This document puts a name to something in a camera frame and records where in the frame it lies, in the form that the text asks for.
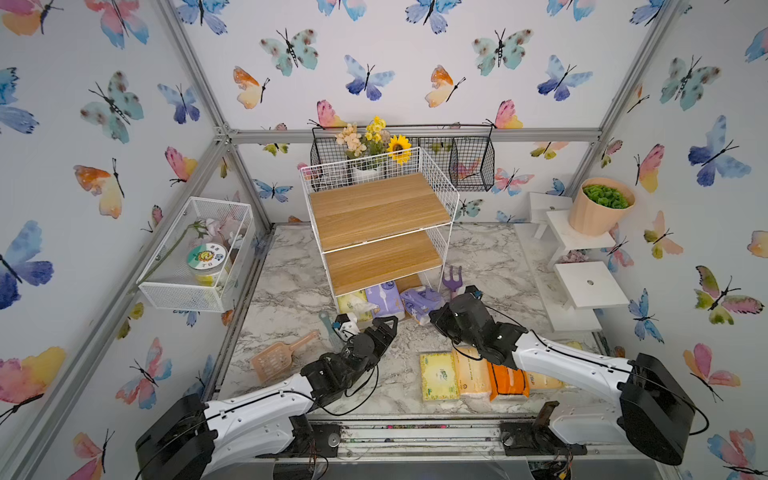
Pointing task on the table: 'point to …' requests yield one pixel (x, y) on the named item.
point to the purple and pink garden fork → (452, 284)
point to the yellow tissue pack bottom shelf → (357, 303)
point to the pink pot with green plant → (599, 206)
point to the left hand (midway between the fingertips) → (398, 327)
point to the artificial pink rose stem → (227, 230)
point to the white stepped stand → (566, 294)
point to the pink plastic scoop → (278, 358)
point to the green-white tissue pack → (438, 376)
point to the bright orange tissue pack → (505, 381)
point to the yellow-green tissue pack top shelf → (575, 344)
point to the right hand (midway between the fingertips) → (428, 310)
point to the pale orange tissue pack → (473, 371)
